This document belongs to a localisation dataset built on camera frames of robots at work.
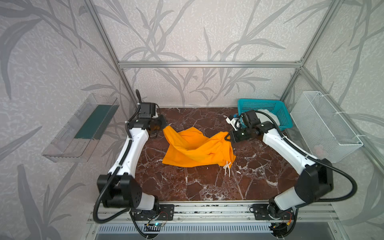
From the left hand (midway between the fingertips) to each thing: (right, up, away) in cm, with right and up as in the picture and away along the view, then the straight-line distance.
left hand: (167, 117), depth 82 cm
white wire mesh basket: (+73, -8, -18) cm, 75 cm away
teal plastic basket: (+77, +9, +32) cm, 83 cm away
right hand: (+33, -9, 0) cm, 34 cm away
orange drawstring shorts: (+14, -16, -4) cm, 21 cm away
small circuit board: (-3, -52, -11) cm, 53 cm away
